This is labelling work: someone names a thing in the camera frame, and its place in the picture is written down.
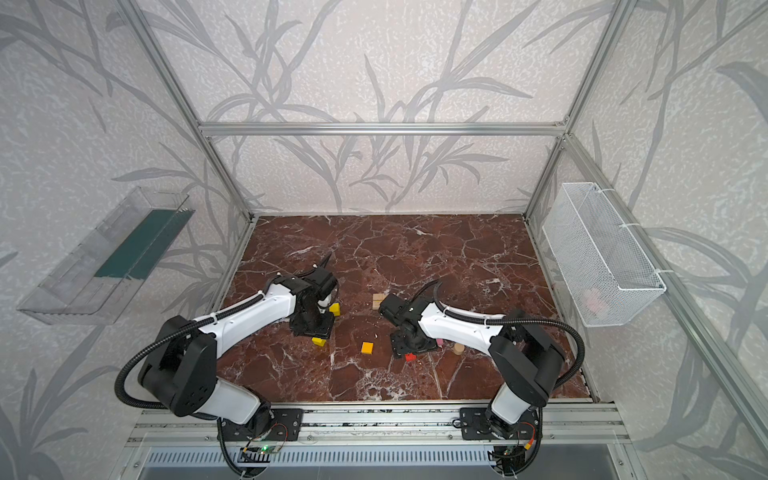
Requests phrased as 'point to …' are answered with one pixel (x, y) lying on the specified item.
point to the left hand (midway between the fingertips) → (327, 325)
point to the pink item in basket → (595, 303)
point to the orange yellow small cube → (367, 348)
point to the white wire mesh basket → (607, 274)
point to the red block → (410, 357)
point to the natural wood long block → (376, 305)
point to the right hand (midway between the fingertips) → (407, 340)
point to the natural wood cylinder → (458, 348)
